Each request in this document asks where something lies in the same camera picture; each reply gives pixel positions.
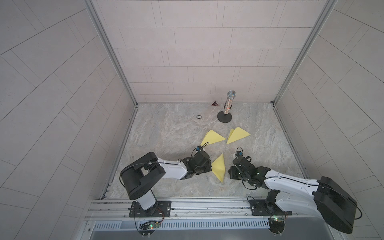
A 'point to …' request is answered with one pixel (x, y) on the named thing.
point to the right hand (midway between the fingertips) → (227, 173)
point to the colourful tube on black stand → (225, 116)
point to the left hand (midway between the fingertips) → (213, 166)
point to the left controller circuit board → (155, 225)
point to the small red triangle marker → (215, 103)
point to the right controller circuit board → (276, 225)
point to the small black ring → (199, 116)
